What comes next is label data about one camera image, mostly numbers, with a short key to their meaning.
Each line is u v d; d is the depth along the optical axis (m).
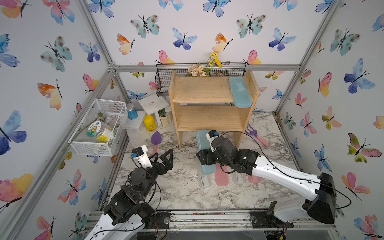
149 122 1.00
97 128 0.63
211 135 0.65
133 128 1.06
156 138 1.05
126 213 0.46
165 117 1.06
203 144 0.71
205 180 0.86
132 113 0.93
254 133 1.09
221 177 0.88
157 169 0.58
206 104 0.96
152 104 0.95
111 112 0.78
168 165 0.59
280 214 0.60
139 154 0.55
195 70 0.82
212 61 0.83
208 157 0.63
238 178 0.87
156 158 0.67
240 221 0.75
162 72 0.93
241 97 0.68
